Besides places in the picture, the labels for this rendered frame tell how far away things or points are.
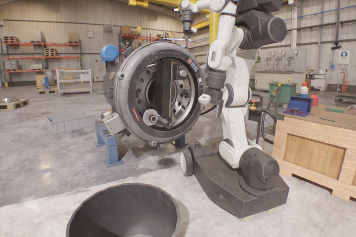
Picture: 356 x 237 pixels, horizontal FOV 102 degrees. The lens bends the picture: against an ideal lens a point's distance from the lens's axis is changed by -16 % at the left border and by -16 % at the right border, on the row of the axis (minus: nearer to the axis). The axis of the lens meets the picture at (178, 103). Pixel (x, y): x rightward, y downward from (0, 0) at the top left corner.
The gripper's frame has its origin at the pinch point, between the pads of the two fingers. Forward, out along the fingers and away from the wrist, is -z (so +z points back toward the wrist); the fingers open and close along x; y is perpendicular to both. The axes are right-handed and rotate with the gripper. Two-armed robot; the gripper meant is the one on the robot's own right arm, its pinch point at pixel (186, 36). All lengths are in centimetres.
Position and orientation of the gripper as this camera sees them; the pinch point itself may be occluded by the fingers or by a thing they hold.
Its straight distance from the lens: 136.3
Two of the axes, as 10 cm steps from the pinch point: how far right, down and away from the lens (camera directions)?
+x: 0.4, -1.3, 9.9
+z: 0.6, -9.9, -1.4
